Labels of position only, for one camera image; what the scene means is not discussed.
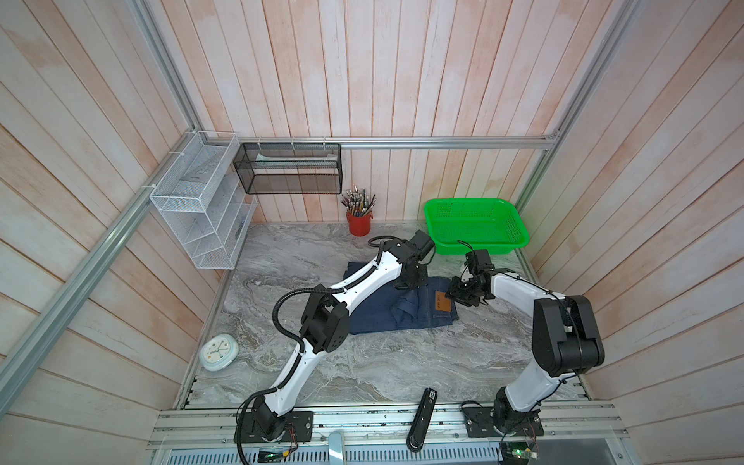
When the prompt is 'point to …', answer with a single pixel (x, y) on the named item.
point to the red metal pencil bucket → (359, 226)
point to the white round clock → (218, 352)
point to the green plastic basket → (486, 224)
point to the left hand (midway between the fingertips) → (419, 289)
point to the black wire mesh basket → (290, 168)
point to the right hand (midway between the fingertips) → (449, 293)
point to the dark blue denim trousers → (397, 308)
